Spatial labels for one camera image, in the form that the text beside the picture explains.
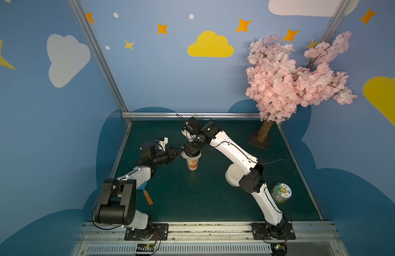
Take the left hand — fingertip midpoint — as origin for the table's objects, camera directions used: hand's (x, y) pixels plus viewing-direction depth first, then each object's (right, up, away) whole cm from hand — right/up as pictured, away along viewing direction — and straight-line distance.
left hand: (184, 149), depth 86 cm
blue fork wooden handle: (-24, -22, +3) cm, 32 cm away
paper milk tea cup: (+5, -7, 0) cm, 8 cm away
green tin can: (+50, -21, -7) cm, 54 cm away
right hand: (+5, +2, -2) cm, 6 cm away
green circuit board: (-17, -45, -13) cm, 50 cm away
